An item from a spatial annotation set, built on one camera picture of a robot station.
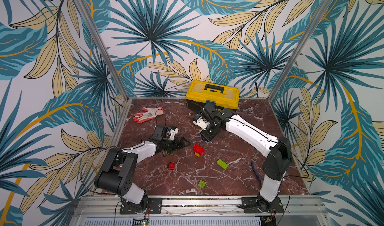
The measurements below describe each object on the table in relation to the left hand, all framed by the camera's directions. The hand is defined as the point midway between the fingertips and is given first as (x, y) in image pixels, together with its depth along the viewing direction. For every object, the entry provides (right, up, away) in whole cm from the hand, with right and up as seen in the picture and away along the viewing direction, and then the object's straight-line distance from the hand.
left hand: (185, 147), depth 87 cm
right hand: (+11, +7, -4) cm, 14 cm away
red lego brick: (+8, -1, -1) cm, 8 cm away
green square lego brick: (+10, -18, -7) cm, 22 cm away
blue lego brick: (+8, +9, -14) cm, 18 cm away
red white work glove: (-28, +20, +22) cm, 41 cm away
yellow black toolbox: (+25, +31, +11) cm, 42 cm away
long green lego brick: (+22, -10, +1) cm, 24 cm away
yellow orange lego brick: (+7, -5, +1) cm, 9 cm away
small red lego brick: (-8, -10, -1) cm, 13 cm away
